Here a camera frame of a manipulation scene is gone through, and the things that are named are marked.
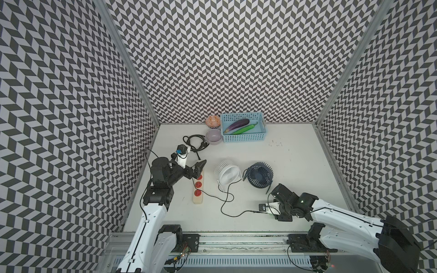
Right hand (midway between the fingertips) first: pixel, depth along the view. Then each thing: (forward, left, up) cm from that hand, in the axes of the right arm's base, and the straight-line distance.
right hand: (277, 209), depth 82 cm
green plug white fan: (-4, +5, +12) cm, 14 cm away
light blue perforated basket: (+51, +4, -1) cm, 51 cm away
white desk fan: (+14, +25, +13) cm, 31 cm away
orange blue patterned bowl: (+60, +35, +2) cm, 69 cm away
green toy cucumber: (+50, +13, +4) cm, 52 cm away
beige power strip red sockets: (+10, +40, +3) cm, 41 cm away
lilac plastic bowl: (+42, +33, +6) cm, 54 cm away
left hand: (+16, +39, +22) cm, 48 cm away
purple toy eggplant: (+53, +17, +6) cm, 56 cm away
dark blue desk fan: (+14, +8, +9) cm, 19 cm away
